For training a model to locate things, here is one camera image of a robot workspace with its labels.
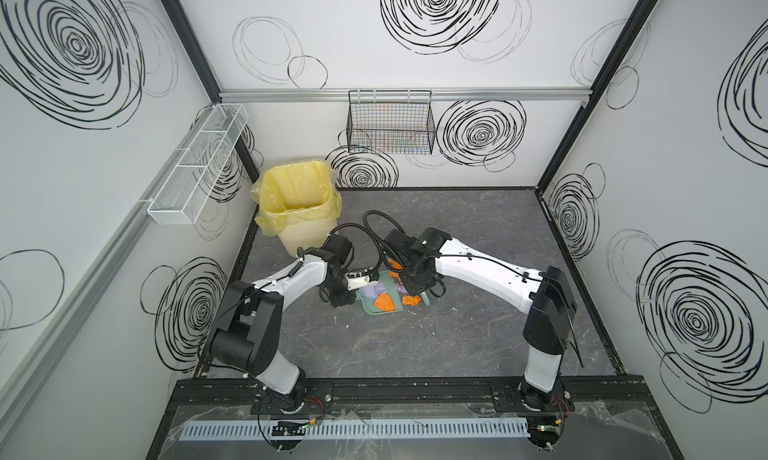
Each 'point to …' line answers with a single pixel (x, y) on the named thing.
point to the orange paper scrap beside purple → (411, 300)
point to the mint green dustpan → (369, 303)
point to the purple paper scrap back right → (374, 290)
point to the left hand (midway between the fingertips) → (350, 292)
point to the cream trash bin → (307, 234)
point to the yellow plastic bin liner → (294, 193)
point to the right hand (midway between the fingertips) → (413, 288)
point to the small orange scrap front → (384, 301)
